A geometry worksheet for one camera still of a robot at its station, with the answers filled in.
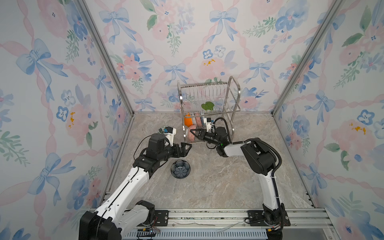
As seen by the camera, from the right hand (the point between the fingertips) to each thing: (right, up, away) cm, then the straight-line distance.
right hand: (190, 130), depth 90 cm
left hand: (-2, -7, -14) cm, 16 cm away
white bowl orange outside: (-2, +6, +9) cm, 11 cm away
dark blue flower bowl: (-6, -23, -1) cm, 24 cm away
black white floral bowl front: (+1, -4, 0) cm, 4 cm away
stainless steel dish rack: (+6, +23, +23) cm, 33 cm away
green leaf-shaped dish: (+10, +14, -4) cm, 18 cm away
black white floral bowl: (+5, +6, +7) cm, 11 cm away
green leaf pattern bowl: (-12, +1, -23) cm, 25 cm away
